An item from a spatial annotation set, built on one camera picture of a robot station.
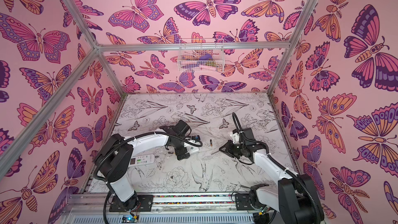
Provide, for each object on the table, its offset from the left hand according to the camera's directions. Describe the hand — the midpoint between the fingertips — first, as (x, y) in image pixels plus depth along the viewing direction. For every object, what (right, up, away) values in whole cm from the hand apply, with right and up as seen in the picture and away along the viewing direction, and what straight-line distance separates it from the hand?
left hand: (186, 147), depth 90 cm
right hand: (+19, +1, -6) cm, 20 cm away
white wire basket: (+8, +55, +6) cm, 56 cm away
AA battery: (+14, 0, +4) cm, 15 cm away
